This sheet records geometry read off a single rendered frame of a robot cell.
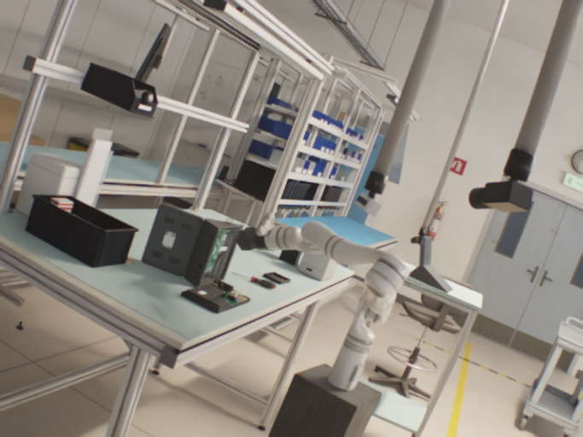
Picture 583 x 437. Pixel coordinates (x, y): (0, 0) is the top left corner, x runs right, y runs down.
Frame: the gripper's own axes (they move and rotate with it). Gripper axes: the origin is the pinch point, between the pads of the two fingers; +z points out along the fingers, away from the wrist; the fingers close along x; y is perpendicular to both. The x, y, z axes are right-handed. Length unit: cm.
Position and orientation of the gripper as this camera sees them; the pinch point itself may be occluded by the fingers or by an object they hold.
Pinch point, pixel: (225, 233)
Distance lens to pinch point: 214.6
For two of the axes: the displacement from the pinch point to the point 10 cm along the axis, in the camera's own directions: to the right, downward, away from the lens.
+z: -7.8, 0.3, 6.2
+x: 4.4, -6.8, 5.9
